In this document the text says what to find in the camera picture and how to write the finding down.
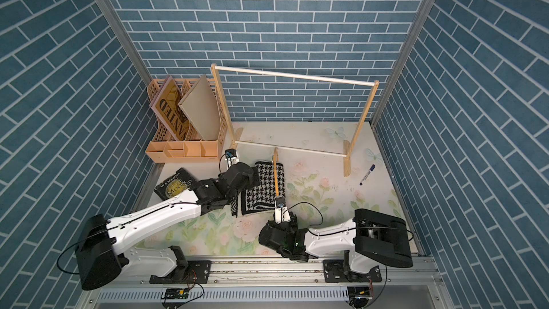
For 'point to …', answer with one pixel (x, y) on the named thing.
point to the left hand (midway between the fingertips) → (255, 173)
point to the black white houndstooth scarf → (262, 197)
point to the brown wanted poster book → (165, 104)
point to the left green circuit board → (176, 293)
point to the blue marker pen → (367, 174)
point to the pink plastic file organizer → (191, 126)
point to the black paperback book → (180, 182)
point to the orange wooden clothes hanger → (276, 160)
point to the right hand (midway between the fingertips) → (277, 211)
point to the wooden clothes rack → (345, 156)
